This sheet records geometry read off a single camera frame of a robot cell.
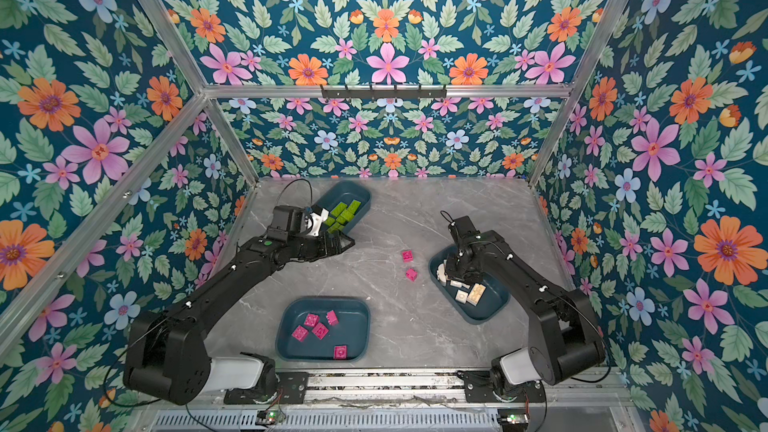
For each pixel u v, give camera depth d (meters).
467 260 0.63
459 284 0.84
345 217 1.06
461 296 0.88
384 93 0.92
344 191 1.12
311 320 0.82
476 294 0.88
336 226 1.04
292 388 0.74
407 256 0.96
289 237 0.65
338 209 1.08
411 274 0.92
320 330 0.81
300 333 0.81
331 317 0.82
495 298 0.88
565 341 0.42
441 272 0.91
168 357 0.41
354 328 0.83
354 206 1.09
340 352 0.78
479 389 0.73
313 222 0.71
